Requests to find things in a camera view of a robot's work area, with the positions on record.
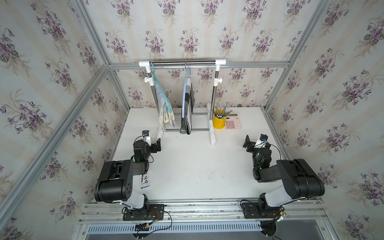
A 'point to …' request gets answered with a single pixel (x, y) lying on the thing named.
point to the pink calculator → (233, 122)
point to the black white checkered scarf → (186, 125)
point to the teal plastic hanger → (159, 86)
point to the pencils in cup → (221, 113)
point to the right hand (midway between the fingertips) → (257, 137)
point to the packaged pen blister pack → (145, 181)
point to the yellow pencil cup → (219, 123)
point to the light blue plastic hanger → (188, 73)
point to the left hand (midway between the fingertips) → (155, 139)
